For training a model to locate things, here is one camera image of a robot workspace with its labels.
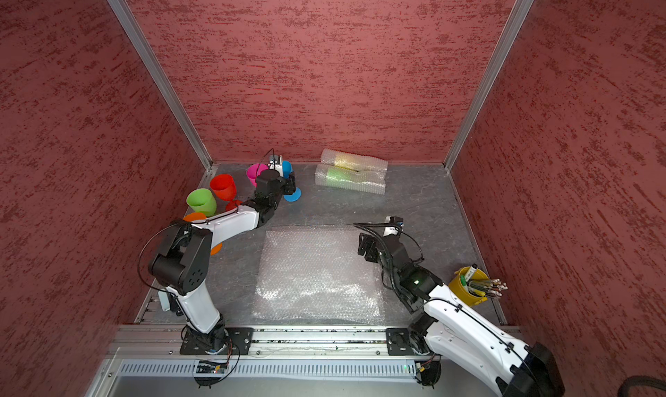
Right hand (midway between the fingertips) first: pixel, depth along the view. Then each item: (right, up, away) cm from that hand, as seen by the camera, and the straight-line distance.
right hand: (369, 242), depth 81 cm
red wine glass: (-52, +18, +12) cm, 56 cm away
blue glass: (-29, +25, +11) cm, 39 cm away
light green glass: (-5, +21, +25) cm, 33 cm away
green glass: (-60, +13, +12) cm, 63 cm away
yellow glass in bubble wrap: (-4, +29, +32) cm, 44 cm away
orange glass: (-59, +7, +7) cm, 59 cm away
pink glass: (-43, +24, +18) cm, 52 cm away
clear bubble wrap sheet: (-18, -11, +5) cm, 21 cm away
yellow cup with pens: (+31, -13, -3) cm, 34 cm away
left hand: (-30, +22, +14) cm, 40 cm away
